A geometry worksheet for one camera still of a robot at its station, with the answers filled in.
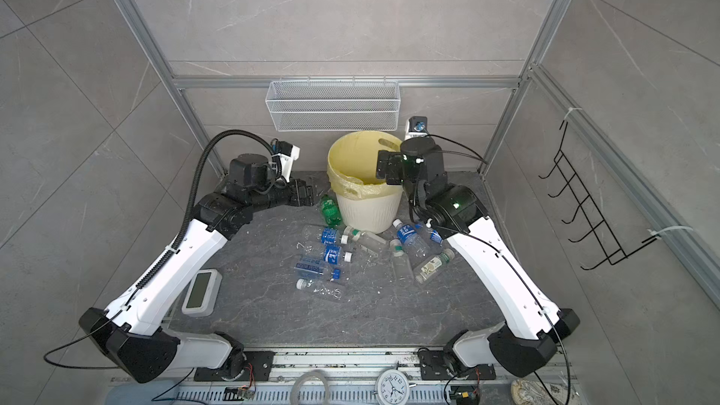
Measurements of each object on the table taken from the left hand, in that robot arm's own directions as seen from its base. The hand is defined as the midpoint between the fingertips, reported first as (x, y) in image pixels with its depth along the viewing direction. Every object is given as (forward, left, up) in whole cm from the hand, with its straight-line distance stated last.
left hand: (319, 178), depth 69 cm
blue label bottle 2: (0, -27, -31) cm, 41 cm away
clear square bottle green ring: (+1, -16, -36) cm, 39 cm away
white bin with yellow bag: (+8, -13, -21) cm, 26 cm away
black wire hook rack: (-16, -66, -3) cm, 68 cm away
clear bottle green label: (-10, -33, -30) cm, 46 cm away
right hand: (+2, -20, +7) cm, 21 cm away
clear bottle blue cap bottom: (-10, +5, -31) cm, 33 cm away
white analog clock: (-42, -17, -31) cm, 55 cm away
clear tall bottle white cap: (-10, -24, -33) cm, 42 cm away
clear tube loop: (-38, +5, -34) cm, 51 cm away
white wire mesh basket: (+42, -2, -6) cm, 42 cm away
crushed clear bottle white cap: (-16, +1, -33) cm, 36 cm away
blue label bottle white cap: (+1, -1, -30) cm, 30 cm away
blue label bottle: (-6, -2, -30) cm, 31 cm away
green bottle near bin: (+16, +1, -36) cm, 40 cm away
